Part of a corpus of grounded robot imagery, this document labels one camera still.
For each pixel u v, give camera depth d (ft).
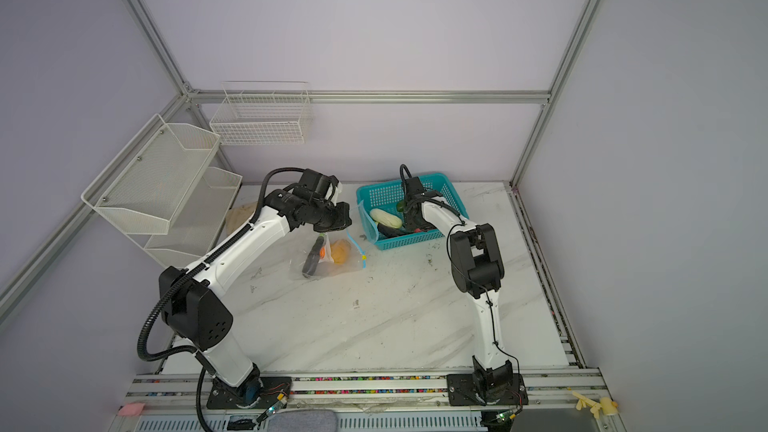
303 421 2.24
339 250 2.89
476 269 1.89
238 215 3.66
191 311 1.47
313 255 3.12
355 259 3.06
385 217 3.43
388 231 3.33
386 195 3.64
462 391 2.40
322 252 3.07
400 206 3.63
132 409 2.30
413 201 2.51
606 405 2.30
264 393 2.40
